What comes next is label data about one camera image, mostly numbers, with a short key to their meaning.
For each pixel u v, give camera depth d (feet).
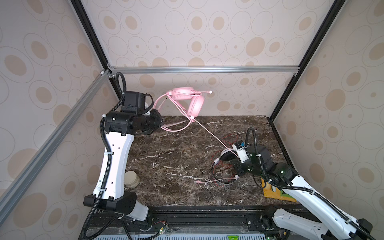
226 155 2.93
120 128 1.35
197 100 1.91
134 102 1.51
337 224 1.30
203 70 3.00
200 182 2.86
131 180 2.67
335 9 2.25
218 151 3.28
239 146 2.07
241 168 2.07
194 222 2.45
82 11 2.25
